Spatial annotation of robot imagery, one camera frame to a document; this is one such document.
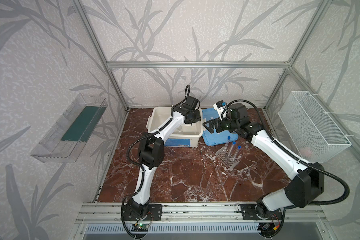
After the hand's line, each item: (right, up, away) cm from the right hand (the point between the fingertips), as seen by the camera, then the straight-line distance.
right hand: (210, 117), depth 79 cm
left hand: (-4, +3, +15) cm, 16 cm away
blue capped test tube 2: (+16, -17, +2) cm, 24 cm away
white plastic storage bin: (-13, -11, +6) cm, 18 cm away
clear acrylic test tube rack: (+12, -26, +12) cm, 31 cm away
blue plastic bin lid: (+7, -14, +22) cm, 27 cm away
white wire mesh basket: (+43, -8, -16) cm, 47 cm away
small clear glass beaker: (-18, -9, +21) cm, 29 cm away
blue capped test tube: (+14, -15, +4) cm, 21 cm away
